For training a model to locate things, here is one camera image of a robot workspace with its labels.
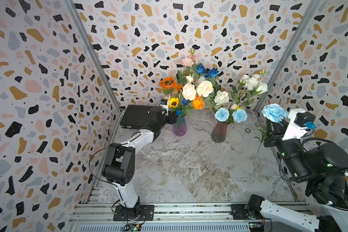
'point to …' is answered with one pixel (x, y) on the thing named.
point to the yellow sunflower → (173, 102)
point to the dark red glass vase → (219, 133)
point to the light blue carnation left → (222, 114)
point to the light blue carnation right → (239, 115)
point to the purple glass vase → (180, 127)
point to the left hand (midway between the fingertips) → (176, 111)
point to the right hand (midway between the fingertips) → (270, 116)
